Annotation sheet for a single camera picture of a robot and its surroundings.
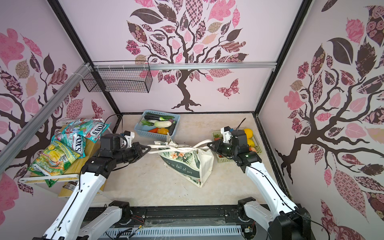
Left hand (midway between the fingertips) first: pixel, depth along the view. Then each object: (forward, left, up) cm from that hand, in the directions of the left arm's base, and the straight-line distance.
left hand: (149, 151), depth 72 cm
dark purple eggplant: (+37, +9, -15) cm, 41 cm away
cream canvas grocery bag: (-4, -22, -5) cm, 23 cm away
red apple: (-6, -46, +11) cm, 48 cm away
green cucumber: (+38, +1, -17) cm, 42 cm away
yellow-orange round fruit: (+27, 0, -18) cm, 32 cm away
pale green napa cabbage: (+31, 0, -16) cm, 35 cm away
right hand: (+5, -31, 0) cm, 31 cm away
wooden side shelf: (-14, +24, +9) cm, 29 cm away
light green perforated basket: (+22, -38, -18) cm, 48 cm away
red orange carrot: (+28, +7, -20) cm, 36 cm away
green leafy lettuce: (+32, +13, -15) cm, 38 cm away
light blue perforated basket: (+28, +15, -19) cm, 37 cm away
